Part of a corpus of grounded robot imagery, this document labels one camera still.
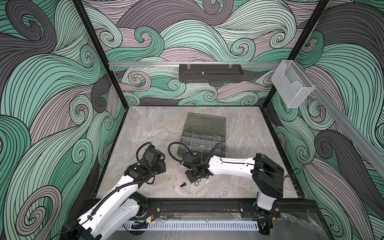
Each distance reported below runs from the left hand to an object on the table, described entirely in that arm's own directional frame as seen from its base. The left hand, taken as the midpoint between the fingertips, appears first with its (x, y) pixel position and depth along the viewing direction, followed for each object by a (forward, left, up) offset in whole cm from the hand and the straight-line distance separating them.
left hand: (163, 163), depth 81 cm
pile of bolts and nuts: (-8, -19, -7) cm, 22 cm away
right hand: (-5, -15, -6) cm, 17 cm away
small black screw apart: (-9, -11, -8) cm, 16 cm away
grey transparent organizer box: (+23, -24, -3) cm, 33 cm away
